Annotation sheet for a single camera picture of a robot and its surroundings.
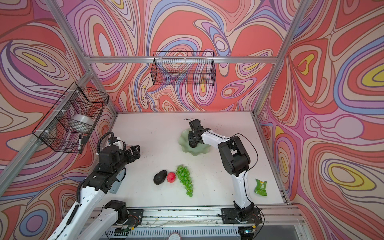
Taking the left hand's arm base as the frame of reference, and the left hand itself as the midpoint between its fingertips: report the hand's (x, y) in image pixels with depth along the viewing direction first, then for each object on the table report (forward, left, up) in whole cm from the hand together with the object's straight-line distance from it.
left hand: (135, 148), depth 78 cm
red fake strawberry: (-10, -18, -14) cm, 25 cm away
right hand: (+17, -31, -17) cm, 39 cm away
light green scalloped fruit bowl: (+11, -36, -18) cm, 42 cm away
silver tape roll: (+9, +25, +13) cm, 29 cm away
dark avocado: (-11, -12, -14) cm, 22 cm away
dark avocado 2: (+11, -31, -14) cm, 36 cm away
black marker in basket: (-1, +25, +7) cm, 26 cm away
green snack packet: (-15, -68, -18) cm, 72 cm away
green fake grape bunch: (-9, -25, -14) cm, 30 cm away
